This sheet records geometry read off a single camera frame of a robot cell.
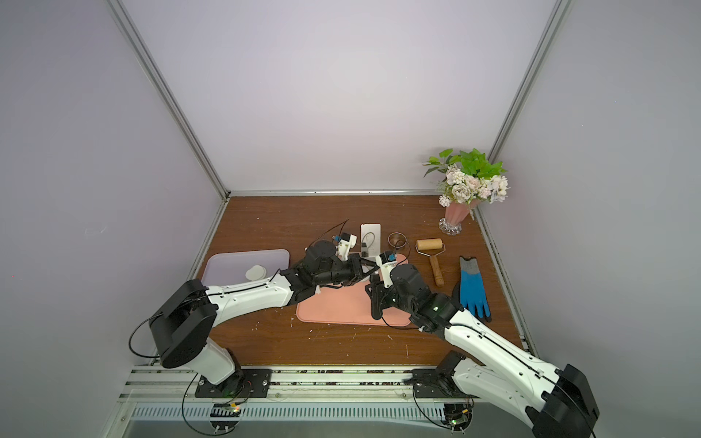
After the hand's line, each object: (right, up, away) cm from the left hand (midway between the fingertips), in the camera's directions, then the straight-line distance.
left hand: (382, 269), depth 74 cm
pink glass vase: (+29, +16, +23) cm, 40 cm away
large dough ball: (-44, -6, +21) cm, 49 cm away
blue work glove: (+32, -11, +16) cm, 37 cm away
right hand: (-4, -4, +2) cm, 6 cm away
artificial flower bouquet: (+29, +28, +11) cm, 41 cm away
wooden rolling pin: (+21, +3, +26) cm, 34 cm away
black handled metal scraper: (-3, +7, +16) cm, 17 cm away
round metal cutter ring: (+8, +8, +27) cm, 30 cm away
